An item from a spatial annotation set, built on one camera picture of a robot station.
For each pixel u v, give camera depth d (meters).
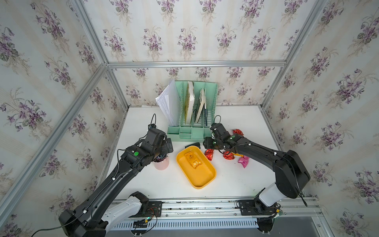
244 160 0.86
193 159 0.87
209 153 0.91
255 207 0.66
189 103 0.91
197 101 0.96
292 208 0.75
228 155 0.90
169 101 0.91
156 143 0.54
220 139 0.67
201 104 0.95
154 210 0.72
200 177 0.87
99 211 0.39
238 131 1.01
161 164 0.86
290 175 0.44
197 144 0.93
